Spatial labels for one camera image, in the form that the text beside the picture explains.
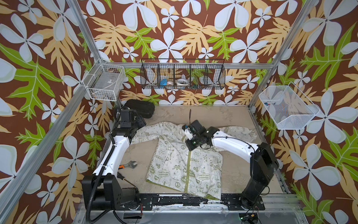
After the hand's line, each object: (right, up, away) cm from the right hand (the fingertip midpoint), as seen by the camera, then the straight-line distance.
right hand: (186, 143), depth 87 cm
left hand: (-29, +16, -3) cm, 33 cm away
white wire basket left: (-51, +39, -1) cm, 65 cm away
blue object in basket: (-16, +41, +7) cm, 44 cm away
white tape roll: (-3, +42, +12) cm, 44 cm away
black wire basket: (-2, +48, +11) cm, 49 cm away
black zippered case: (-34, +24, +29) cm, 51 cm away
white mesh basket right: (+61, +22, -5) cm, 65 cm away
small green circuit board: (+33, -36, -15) cm, 51 cm away
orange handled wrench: (-36, -14, +3) cm, 39 cm away
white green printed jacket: (-8, -16, -1) cm, 18 cm away
